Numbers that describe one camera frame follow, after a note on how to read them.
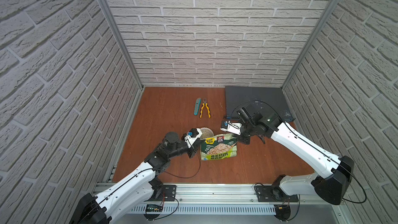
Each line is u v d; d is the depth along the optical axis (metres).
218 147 0.76
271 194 0.65
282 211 0.71
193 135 0.62
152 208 0.72
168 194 0.73
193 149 0.65
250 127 0.61
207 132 0.92
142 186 0.60
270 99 1.09
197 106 1.07
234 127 0.62
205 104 1.07
